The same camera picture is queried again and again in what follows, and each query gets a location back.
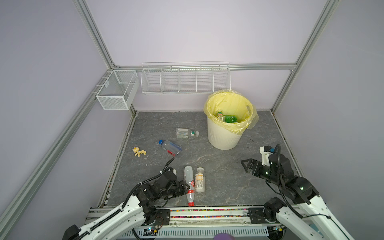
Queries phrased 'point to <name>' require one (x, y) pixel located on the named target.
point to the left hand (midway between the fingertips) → (184, 191)
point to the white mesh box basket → (118, 91)
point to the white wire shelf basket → (185, 77)
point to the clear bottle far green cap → (183, 133)
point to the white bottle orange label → (200, 180)
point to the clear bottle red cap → (189, 180)
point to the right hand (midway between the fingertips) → (247, 164)
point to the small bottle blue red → (172, 149)
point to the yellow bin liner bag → (232, 103)
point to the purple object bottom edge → (224, 236)
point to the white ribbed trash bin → (221, 138)
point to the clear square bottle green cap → (220, 116)
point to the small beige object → (136, 150)
